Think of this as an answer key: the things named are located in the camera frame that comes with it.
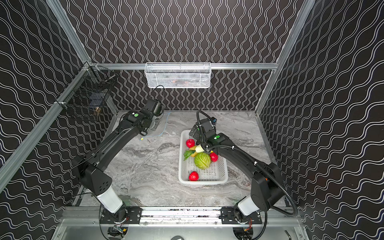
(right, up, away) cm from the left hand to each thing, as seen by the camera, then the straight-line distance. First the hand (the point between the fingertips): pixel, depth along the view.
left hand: (152, 119), depth 80 cm
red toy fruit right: (+34, -22, +10) cm, 42 cm away
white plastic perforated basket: (+36, -32, +8) cm, 48 cm away
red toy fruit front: (+22, -31, +2) cm, 38 cm away
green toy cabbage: (+27, -23, +4) cm, 36 cm away
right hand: (+24, -8, +5) cm, 26 cm away
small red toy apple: (+20, -15, +17) cm, 30 cm away
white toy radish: (+25, -17, +9) cm, 32 cm away
